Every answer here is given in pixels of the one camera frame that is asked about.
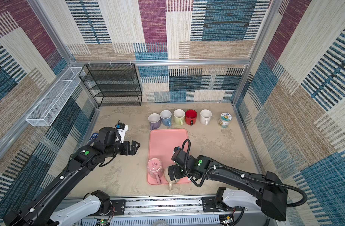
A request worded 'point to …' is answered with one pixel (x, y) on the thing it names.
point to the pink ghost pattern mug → (154, 166)
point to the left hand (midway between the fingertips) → (133, 141)
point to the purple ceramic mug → (154, 120)
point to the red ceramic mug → (190, 117)
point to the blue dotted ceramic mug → (166, 117)
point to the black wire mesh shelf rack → (111, 80)
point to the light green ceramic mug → (179, 115)
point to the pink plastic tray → (160, 145)
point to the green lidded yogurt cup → (225, 118)
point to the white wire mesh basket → (47, 109)
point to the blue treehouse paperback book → (94, 136)
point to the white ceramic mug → (205, 116)
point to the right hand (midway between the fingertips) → (177, 173)
